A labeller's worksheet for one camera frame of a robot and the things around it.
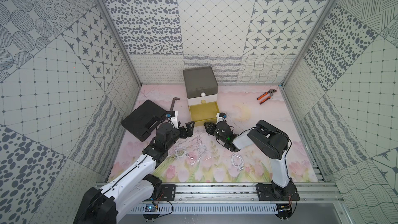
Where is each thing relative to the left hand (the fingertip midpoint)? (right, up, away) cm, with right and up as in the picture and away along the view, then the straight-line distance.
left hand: (186, 119), depth 80 cm
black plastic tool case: (-30, -3, +16) cm, 34 cm away
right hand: (+10, -6, +16) cm, 20 cm away
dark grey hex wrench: (-13, +9, +31) cm, 35 cm away
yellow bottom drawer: (+11, +2, +22) cm, 25 cm away
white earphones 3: (+28, -24, +4) cm, 37 cm away
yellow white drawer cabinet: (+8, +16, +11) cm, 21 cm away
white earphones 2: (+8, -19, +8) cm, 22 cm away
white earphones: (-5, -20, +8) cm, 22 cm away
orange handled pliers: (+60, +16, +35) cm, 72 cm away
